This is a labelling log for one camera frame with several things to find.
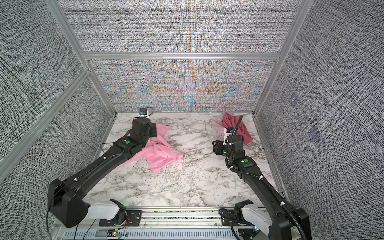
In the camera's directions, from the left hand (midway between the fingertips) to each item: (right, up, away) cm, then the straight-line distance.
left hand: (152, 123), depth 81 cm
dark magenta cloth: (+48, +2, +23) cm, 53 cm away
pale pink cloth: (+41, +2, +32) cm, 52 cm away
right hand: (+35, -10, +1) cm, 36 cm away
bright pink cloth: (+3, -15, +1) cm, 16 cm away
